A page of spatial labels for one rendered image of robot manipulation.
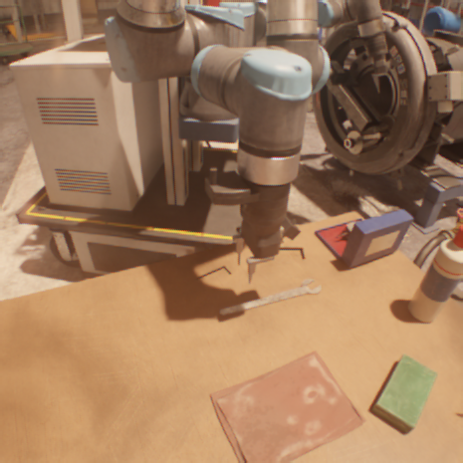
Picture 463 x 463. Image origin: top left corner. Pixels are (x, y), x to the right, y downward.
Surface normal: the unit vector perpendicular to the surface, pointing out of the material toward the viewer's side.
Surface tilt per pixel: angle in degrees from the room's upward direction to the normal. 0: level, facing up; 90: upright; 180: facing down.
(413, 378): 0
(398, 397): 0
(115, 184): 90
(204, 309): 0
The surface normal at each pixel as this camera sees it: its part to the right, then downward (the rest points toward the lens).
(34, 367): 0.04, -0.78
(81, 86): -0.15, 0.61
